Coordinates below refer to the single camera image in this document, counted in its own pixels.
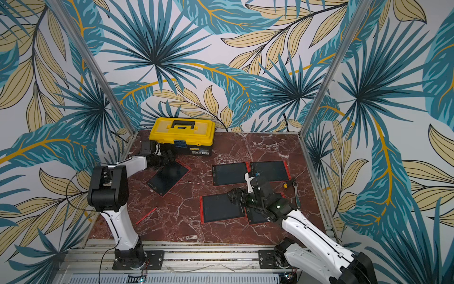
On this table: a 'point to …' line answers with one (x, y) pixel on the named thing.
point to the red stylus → (153, 209)
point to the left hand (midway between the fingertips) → (169, 159)
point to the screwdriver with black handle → (289, 183)
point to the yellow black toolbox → (183, 135)
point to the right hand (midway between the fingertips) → (234, 195)
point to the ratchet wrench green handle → (298, 198)
